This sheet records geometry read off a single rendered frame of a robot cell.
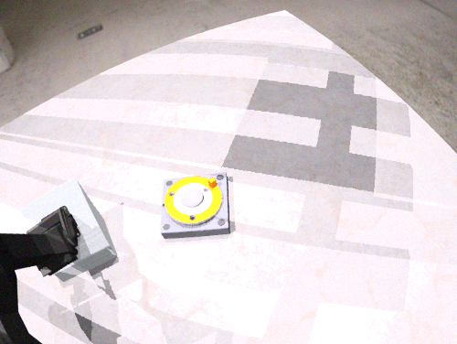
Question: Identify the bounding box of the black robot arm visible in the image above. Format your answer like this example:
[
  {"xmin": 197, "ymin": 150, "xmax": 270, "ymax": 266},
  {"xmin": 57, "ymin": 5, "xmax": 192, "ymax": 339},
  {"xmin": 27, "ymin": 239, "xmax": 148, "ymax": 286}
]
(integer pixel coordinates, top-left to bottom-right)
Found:
[{"xmin": 0, "ymin": 206, "xmax": 80, "ymax": 344}]

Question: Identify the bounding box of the yellow round plate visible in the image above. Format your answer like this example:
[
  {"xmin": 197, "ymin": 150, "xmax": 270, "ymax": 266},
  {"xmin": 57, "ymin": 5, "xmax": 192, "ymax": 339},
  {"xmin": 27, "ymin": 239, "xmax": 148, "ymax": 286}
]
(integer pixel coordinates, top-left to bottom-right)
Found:
[{"xmin": 165, "ymin": 176, "xmax": 222, "ymax": 225}]

